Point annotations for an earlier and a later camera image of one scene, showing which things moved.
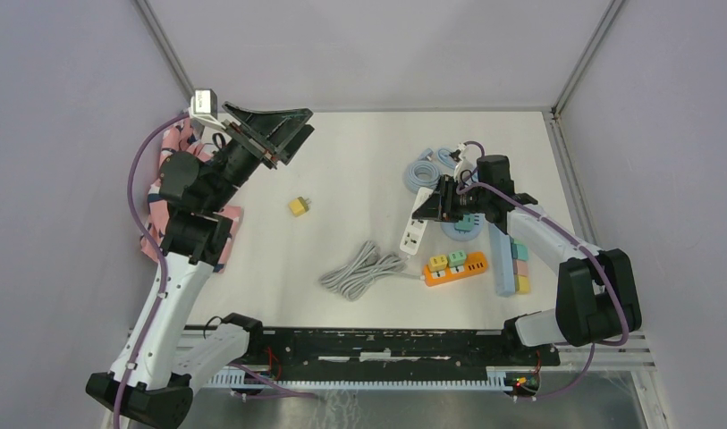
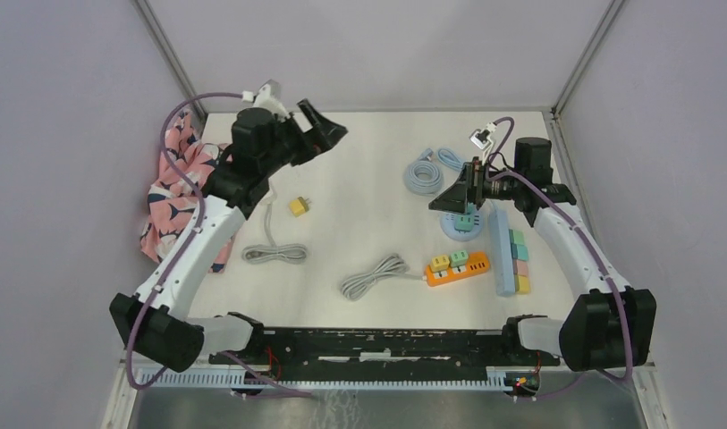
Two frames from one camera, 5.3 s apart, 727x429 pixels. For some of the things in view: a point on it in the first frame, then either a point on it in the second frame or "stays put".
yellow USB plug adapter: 300,206 stays put
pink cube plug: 520,267 stays put
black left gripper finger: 292,149 → 311,149
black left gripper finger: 276,129 → 323,132
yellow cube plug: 521,283 stays put
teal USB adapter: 463,226 stays put
